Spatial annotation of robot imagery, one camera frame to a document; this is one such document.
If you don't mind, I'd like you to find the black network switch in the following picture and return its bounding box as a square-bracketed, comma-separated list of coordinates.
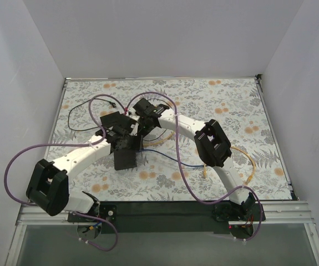
[114, 149, 137, 171]
[134, 95, 147, 101]

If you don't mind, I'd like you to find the blue ethernet cable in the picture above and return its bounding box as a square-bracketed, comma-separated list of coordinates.
[140, 148, 206, 168]

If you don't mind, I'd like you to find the yellow ethernet cable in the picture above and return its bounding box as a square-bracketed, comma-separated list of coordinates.
[202, 146, 257, 186]
[143, 131, 175, 146]

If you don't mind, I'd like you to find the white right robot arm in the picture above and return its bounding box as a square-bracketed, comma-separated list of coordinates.
[135, 107, 256, 218]

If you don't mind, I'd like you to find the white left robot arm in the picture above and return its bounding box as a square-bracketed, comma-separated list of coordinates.
[26, 125, 142, 216]

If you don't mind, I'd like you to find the black power adapter brick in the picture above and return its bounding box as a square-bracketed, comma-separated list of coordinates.
[100, 111, 133, 130]

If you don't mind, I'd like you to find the floral patterned table mat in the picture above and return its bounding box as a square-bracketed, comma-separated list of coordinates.
[45, 79, 291, 201]

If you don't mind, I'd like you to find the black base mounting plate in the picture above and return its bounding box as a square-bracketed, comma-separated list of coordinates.
[67, 200, 266, 236]

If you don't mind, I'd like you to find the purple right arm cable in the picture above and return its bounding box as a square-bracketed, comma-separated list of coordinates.
[123, 92, 266, 241]

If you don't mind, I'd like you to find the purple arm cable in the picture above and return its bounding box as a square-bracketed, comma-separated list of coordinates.
[123, 92, 266, 241]
[5, 94, 126, 252]

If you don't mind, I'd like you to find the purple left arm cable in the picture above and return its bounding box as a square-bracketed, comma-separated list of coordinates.
[5, 94, 126, 252]

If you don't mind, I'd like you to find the thin black adapter cable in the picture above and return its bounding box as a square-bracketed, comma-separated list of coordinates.
[67, 99, 117, 131]

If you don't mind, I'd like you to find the aluminium frame rail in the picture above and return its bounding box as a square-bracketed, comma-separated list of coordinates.
[16, 201, 315, 225]

